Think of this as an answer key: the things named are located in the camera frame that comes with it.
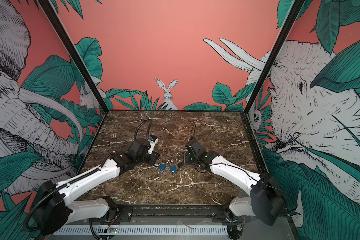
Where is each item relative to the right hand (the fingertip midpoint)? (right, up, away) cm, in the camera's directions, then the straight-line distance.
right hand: (183, 157), depth 83 cm
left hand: (-14, +3, -2) cm, 15 cm away
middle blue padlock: (-6, -9, +8) cm, 14 cm away
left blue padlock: (-13, -8, +8) cm, 17 cm away
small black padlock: (-2, -7, +9) cm, 11 cm away
